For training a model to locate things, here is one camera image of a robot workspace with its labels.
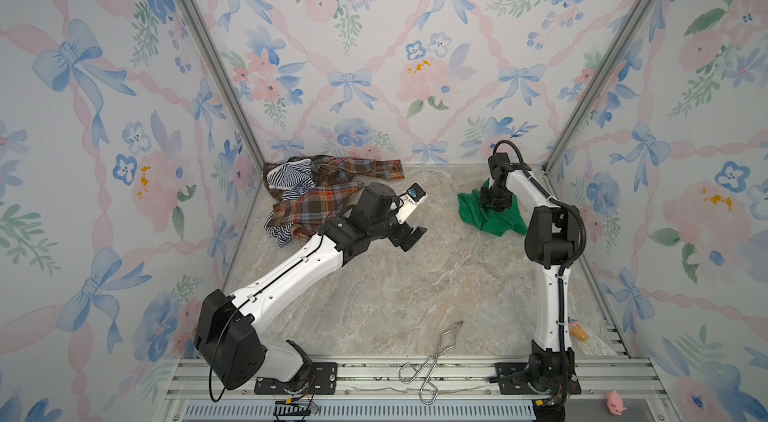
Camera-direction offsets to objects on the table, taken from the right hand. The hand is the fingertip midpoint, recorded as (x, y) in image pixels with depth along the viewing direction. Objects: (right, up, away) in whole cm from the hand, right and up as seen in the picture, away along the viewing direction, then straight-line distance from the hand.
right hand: (489, 205), depth 107 cm
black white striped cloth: (-71, +10, +1) cm, 72 cm away
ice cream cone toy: (+14, -33, -27) cm, 45 cm away
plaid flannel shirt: (-56, +8, +7) cm, 57 cm away
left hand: (-30, -1, -31) cm, 43 cm away
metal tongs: (-31, -42, -31) cm, 61 cm away
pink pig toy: (+16, -45, -37) cm, 61 cm away
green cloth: (-1, -6, -8) cm, 10 cm away
